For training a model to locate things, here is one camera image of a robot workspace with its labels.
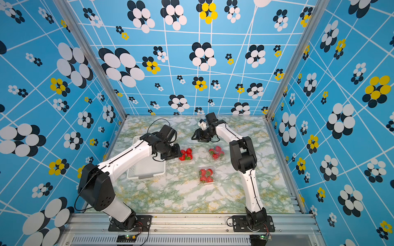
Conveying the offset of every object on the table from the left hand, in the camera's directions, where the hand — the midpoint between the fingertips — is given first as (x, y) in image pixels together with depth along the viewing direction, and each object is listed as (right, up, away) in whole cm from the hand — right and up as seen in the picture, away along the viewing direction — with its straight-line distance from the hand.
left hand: (182, 154), depth 84 cm
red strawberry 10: (+3, -4, +10) cm, 11 cm away
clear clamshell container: (+23, -4, +10) cm, 25 cm away
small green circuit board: (-25, -38, -12) cm, 47 cm away
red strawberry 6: (+21, +1, +14) cm, 26 cm away
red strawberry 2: (+15, -11, +5) cm, 19 cm away
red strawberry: (+12, -11, +4) cm, 17 cm away
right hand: (+8, +8, +16) cm, 19 cm away
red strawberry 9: (-1, -4, +10) cm, 11 cm away
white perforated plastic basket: (-20, -9, +3) cm, 22 cm away
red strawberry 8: (+2, 0, +14) cm, 14 cm away
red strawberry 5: (+17, 0, +13) cm, 21 cm away
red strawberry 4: (+19, -3, +10) cm, 22 cm away
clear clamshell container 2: (+5, +1, +15) cm, 16 cm away
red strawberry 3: (+14, -14, 0) cm, 20 cm away
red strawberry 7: (+23, -1, +11) cm, 26 cm away
